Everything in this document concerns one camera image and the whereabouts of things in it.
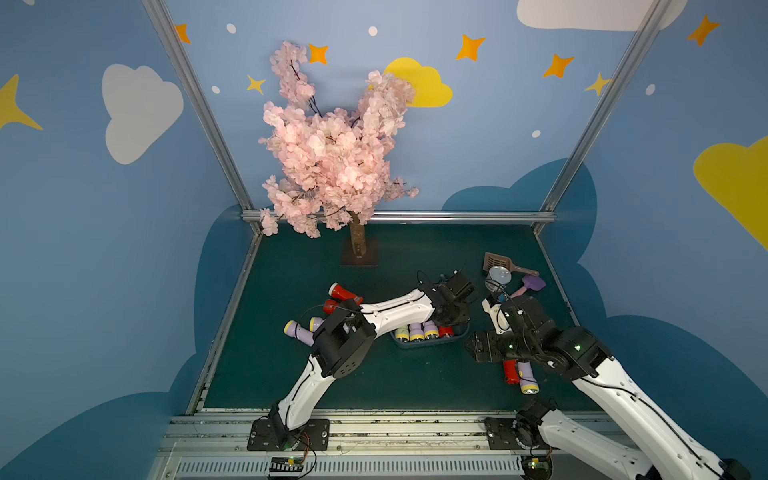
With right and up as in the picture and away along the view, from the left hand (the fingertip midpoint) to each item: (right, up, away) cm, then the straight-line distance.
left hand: (468, 315), depth 89 cm
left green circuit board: (-49, -33, -17) cm, 61 cm away
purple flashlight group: (-11, -5, +1) cm, 12 cm away
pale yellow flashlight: (-20, -5, 0) cm, 21 cm away
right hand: (-1, -3, -16) cm, 16 cm away
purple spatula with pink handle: (+26, +8, +16) cm, 32 cm away
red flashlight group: (+11, -15, -5) cm, 20 cm away
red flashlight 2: (-42, +6, +10) cm, 43 cm away
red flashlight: (-7, -5, +2) cm, 9 cm away
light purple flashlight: (-16, -5, 0) cm, 17 cm away
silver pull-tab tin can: (+13, +10, +13) cm, 21 cm away
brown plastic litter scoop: (+16, +16, +22) cm, 32 cm away
